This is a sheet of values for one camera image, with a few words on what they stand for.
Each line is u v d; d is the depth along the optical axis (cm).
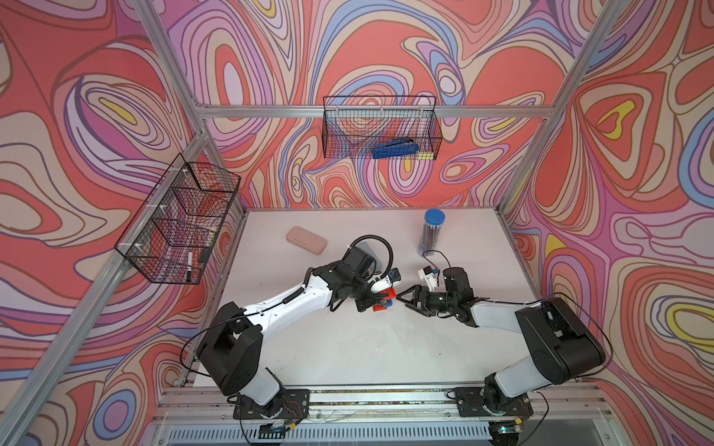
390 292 82
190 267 73
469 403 73
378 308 90
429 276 85
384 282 71
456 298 73
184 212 80
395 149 91
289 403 73
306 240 110
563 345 45
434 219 91
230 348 43
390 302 89
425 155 84
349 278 64
